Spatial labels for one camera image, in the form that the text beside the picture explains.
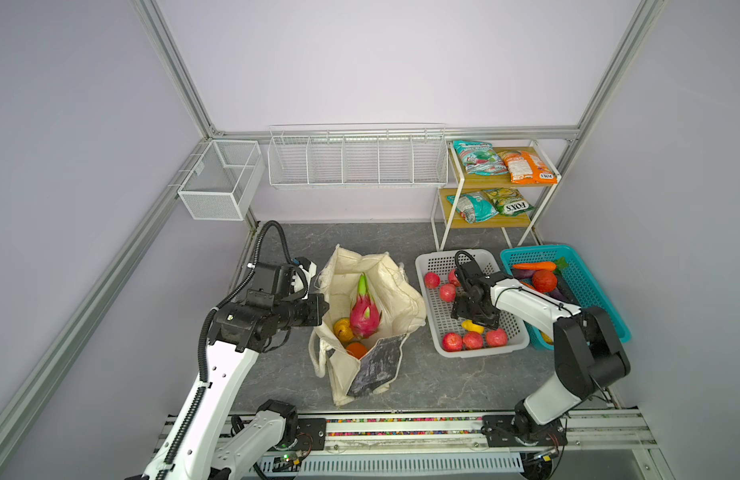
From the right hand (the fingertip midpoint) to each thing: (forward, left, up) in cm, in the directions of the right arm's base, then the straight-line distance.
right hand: (471, 319), depth 91 cm
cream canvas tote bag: (-1, +21, +7) cm, 22 cm away
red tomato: (+12, -25, +2) cm, 28 cm away
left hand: (-9, +40, +22) cm, 46 cm away
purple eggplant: (+17, -22, 0) cm, 28 cm away
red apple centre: (+8, +6, +3) cm, 11 cm away
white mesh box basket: (+42, +82, +21) cm, 94 cm away
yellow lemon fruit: (-4, +2, +3) cm, 5 cm away
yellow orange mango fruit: (-5, +39, +5) cm, 39 cm away
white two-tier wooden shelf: (+46, -14, +14) cm, 50 cm away
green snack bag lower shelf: (+36, -16, +16) cm, 43 cm away
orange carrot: (+19, -27, +2) cm, 34 cm away
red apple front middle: (-7, +1, +2) cm, 8 cm away
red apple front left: (-8, +7, +2) cm, 11 cm away
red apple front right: (-7, -6, +2) cm, 9 cm away
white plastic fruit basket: (+17, +10, +3) cm, 20 cm away
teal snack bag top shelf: (+36, -2, +33) cm, 49 cm away
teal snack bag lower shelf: (+33, -3, +16) cm, 37 cm away
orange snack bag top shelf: (+31, -14, +33) cm, 47 cm away
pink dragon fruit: (-3, +32, +8) cm, 33 cm away
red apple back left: (+13, +11, +2) cm, 17 cm away
